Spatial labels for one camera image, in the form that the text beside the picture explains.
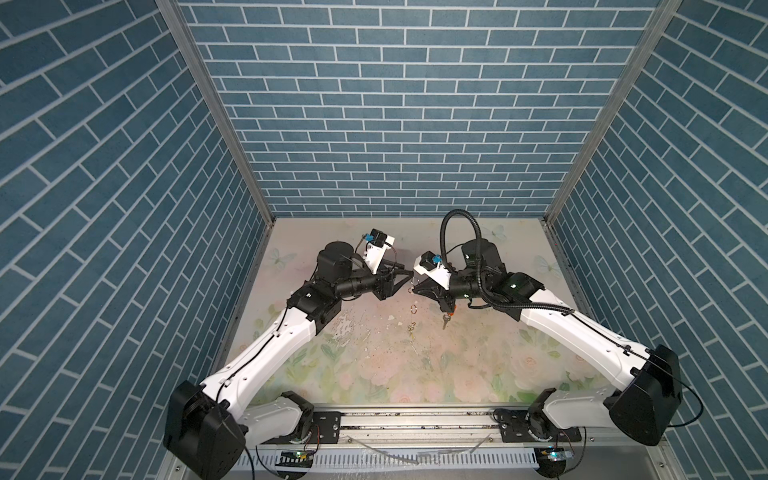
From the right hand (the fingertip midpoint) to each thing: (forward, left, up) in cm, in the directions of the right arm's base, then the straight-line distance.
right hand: (412, 284), depth 73 cm
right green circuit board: (-29, -37, -26) cm, 54 cm away
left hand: (+1, +1, +4) cm, 4 cm away
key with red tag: (+5, -11, -25) cm, 27 cm away
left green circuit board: (-35, +26, -27) cm, 51 cm away
